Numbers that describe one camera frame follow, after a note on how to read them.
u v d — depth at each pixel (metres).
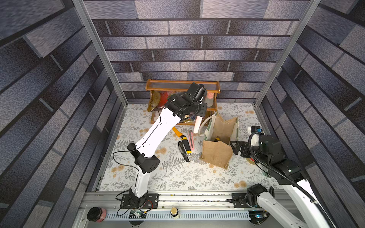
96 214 0.66
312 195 0.42
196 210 0.75
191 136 0.99
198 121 0.71
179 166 0.86
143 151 0.46
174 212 0.59
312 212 0.40
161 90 1.01
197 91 0.52
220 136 0.98
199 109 0.62
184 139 0.98
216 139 0.98
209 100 0.95
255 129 0.60
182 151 0.92
